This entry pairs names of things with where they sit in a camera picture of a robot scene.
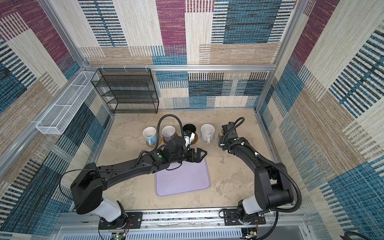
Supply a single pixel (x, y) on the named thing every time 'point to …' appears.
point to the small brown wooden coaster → (164, 141)
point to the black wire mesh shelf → (127, 90)
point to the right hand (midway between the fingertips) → (228, 143)
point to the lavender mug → (168, 131)
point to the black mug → (190, 127)
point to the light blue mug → (150, 134)
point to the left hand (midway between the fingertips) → (202, 151)
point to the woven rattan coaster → (152, 146)
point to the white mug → (207, 131)
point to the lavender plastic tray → (188, 177)
